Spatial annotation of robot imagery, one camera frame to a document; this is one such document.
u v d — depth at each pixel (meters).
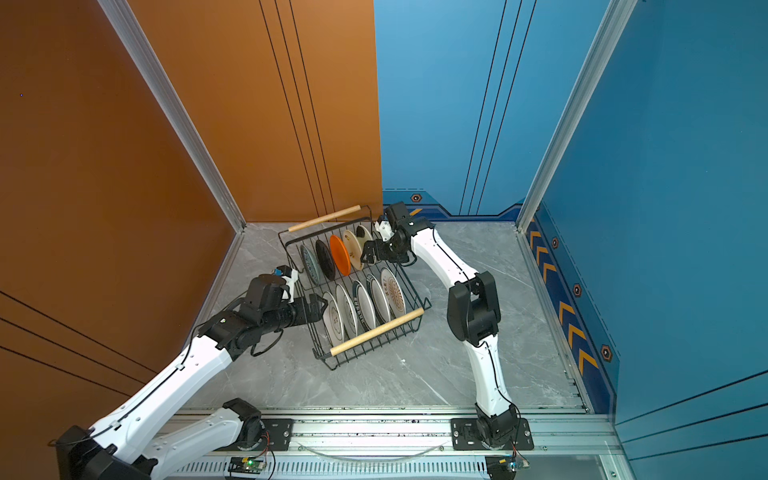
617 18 0.70
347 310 0.85
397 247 0.79
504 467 0.70
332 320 0.85
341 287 0.90
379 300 0.90
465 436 0.72
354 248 1.05
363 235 1.03
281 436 0.73
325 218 0.96
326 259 1.06
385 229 0.87
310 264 1.03
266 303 0.59
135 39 0.73
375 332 0.71
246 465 0.71
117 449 0.39
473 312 0.58
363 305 0.91
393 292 0.89
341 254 1.04
